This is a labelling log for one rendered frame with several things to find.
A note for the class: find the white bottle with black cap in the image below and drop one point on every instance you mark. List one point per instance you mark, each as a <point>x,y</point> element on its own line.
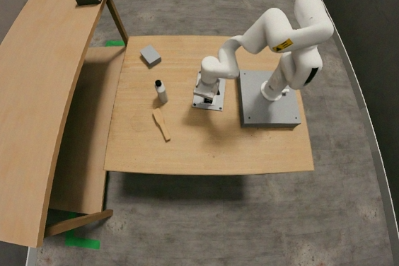
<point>161,91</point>

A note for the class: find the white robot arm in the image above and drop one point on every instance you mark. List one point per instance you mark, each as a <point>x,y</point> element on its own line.
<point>300,66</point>

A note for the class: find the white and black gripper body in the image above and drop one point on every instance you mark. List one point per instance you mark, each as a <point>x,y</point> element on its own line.
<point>215,87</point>

